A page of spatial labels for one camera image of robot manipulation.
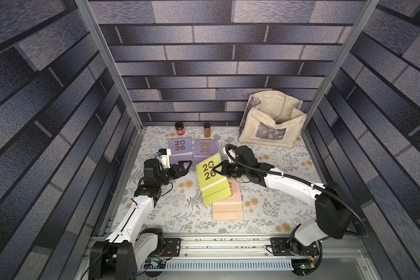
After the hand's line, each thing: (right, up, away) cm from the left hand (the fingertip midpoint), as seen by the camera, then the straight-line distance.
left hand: (186, 163), depth 80 cm
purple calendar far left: (-8, +5, +26) cm, 28 cm away
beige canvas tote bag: (+44, +23, +12) cm, 51 cm away
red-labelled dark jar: (-9, +18, +31) cm, 37 cm away
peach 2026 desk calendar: (+22, -23, +5) cm, 32 cm away
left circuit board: (-12, -41, -9) cm, 44 cm away
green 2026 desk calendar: (+13, -10, -3) cm, 16 cm away
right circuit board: (+49, -41, -10) cm, 65 cm away
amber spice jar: (+9, +18, +30) cm, 36 cm away
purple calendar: (+7, +6, +27) cm, 28 cm away
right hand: (+12, -2, 0) cm, 12 cm away
